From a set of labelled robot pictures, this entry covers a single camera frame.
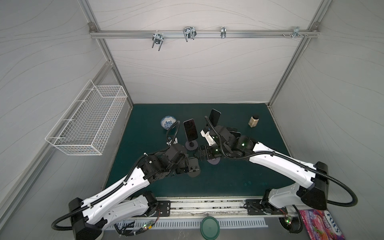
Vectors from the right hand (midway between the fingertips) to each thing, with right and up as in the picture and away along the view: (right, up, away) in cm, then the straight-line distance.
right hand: (200, 149), depth 71 cm
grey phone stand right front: (+9, -12, +19) cm, 24 cm away
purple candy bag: (+55, -34, -4) cm, 65 cm away
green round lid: (+4, -30, -11) cm, 32 cm away
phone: (-5, +8, +17) cm, 20 cm away
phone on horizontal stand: (+23, +5, +20) cm, 31 cm away
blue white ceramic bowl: (-23, +13, +36) cm, 45 cm away
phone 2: (+11, +16, +34) cm, 39 cm away
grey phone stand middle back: (-5, -3, +26) cm, 27 cm away
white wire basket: (-53, +12, -3) cm, 55 cm away
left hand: (-8, -3, +3) cm, 9 cm away
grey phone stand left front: (-3, -13, +10) cm, 17 cm away
